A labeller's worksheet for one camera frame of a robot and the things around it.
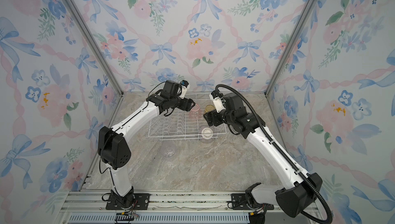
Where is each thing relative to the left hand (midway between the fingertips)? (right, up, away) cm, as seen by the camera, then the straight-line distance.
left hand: (189, 99), depth 86 cm
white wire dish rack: (-5, -15, +9) cm, 19 cm away
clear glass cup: (-12, -30, +4) cm, 33 cm away
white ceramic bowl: (+10, -19, +4) cm, 22 cm away
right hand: (+12, -6, -12) cm, 18 cm away
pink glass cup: (+3, -8, +11) cm, 14 cm away
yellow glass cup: (+12, -5, +11) cm, 17 cm away
